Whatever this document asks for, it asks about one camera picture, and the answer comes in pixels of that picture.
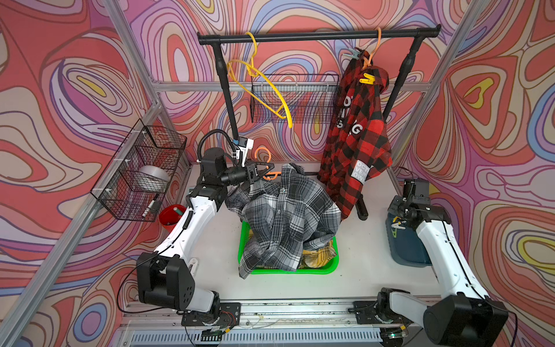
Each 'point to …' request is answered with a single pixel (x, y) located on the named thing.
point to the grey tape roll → (155, 171)
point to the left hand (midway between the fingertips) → (273, 169)
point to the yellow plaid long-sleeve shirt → (312, 259)
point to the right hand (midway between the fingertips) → (402, 211)
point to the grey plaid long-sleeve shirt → (283, 220)
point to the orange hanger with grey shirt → (271, 173)
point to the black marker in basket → (148, 208)
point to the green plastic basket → (241, 241)
